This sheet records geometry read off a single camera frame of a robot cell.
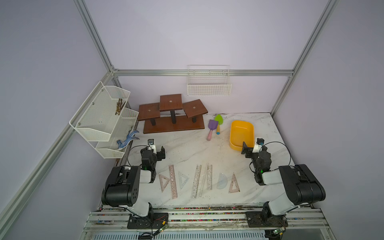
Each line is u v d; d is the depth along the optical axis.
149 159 0.72
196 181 0.87
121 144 0.84
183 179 0.88
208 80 0.98
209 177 0.88
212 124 1.15
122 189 0.45
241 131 1.11
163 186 0.86
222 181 0.87
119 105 0.82
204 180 0.88
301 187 0.46
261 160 0.70
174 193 0.82
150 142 0.80
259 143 0.78
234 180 0.88
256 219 0.73
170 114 1.06
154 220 0.72
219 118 1.19
